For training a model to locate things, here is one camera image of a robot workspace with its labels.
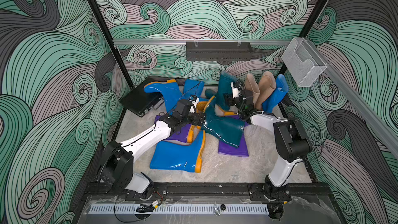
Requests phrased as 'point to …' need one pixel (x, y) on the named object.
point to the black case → (141, 102)
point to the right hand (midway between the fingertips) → (226, 92)
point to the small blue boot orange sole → (195, 87)
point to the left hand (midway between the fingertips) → (199, 112)
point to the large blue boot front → (180, 157)
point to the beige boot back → (250, 84)
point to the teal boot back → (224, 86)
